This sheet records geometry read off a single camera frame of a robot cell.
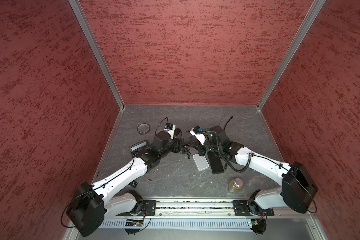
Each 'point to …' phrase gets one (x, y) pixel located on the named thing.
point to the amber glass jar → (235, 185)
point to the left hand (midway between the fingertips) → (180, 142)
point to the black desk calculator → (138, 146)
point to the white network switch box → (200, 162)
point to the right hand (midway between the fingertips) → (189, 147)
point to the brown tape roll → (143, 128)
